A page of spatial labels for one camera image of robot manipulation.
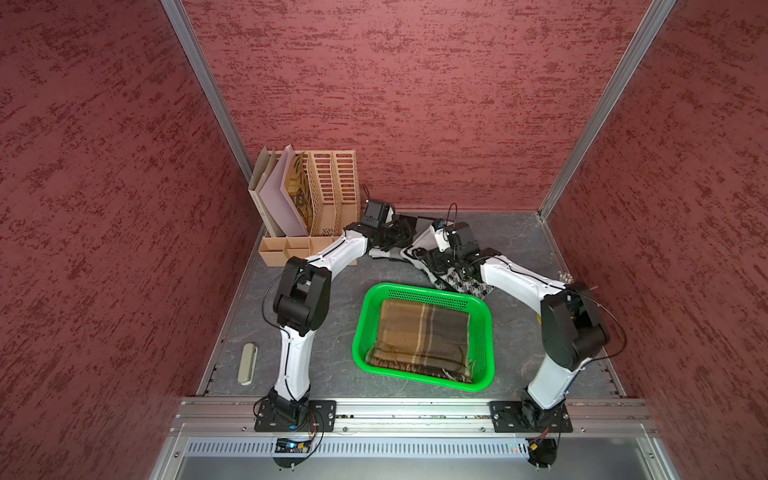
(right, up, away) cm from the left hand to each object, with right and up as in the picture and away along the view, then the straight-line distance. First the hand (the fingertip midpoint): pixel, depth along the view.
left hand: (408, 239), depth 95 cm
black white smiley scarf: (+14, -13, 0) cm, 19 cm away
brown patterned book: (-38, +18, +5) cm, 42 cm away
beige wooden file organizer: (-29, +22, +19) cm, 41 cm away
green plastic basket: (-12, -24, -14) cm, 30 cm away
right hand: (+9, -6, -1) cm, 10 cm away
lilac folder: (-42, +8, -2) cm, 42 cm away
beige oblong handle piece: (-45, -34, -16) cm, 59 cm away
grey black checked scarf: (+6, +6, +17) cm, 19 cm away
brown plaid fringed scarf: (+4, -28, -11) cm, 31 cm away
